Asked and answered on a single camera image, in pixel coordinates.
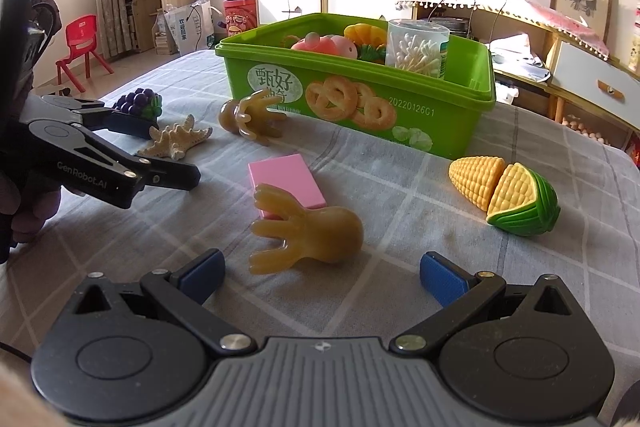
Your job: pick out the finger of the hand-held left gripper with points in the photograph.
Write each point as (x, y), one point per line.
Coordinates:
(132, 127)
(172, 177)

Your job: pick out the clear cotton swab jar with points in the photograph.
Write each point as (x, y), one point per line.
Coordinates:
(417, 49)

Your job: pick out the white cabinet drawer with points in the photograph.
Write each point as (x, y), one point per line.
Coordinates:
(595, 82)
(365, 7)
(287, 7)

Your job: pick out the green plastic toy piece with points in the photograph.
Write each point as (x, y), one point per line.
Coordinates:
(371, 54)

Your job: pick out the pink lace-trimmed cloth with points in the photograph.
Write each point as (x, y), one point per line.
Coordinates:
(500, 4)

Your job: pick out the coral red plastic toy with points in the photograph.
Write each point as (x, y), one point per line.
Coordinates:
(310, 43)

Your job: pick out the green plastic box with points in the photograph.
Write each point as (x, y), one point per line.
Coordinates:
(350, 107)

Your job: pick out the pink rectangular block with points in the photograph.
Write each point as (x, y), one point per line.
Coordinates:
(287, 179)

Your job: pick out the white paper bag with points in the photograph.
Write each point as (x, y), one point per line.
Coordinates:
(192, 27)

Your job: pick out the red plastic chair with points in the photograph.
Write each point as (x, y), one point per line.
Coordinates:
(82, 42)

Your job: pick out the grey checkered tablecloth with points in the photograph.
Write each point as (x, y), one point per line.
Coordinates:
(400, 232)

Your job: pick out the brown octopus toy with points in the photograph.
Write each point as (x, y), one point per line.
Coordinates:
(250, 114)
(320, 227)

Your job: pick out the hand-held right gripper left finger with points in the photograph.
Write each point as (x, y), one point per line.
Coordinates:
(202, 277)

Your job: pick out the person's left hand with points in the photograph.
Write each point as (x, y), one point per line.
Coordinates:
(35, 219)

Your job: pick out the toy corn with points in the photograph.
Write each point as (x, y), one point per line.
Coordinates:
(515, 197)

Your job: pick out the stack of egg trays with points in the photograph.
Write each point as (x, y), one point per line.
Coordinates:
(590, 132)

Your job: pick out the black jacket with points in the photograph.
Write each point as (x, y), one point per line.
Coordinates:
(45, 7)

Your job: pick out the beige starfish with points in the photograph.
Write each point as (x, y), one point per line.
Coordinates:
(175, 139)

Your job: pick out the purple toy grapes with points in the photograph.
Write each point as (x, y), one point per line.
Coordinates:
(137, 102)

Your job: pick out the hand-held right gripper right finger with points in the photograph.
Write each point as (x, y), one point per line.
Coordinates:
(442, 279)

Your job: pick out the red printed box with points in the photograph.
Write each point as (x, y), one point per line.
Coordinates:
(240, 19)

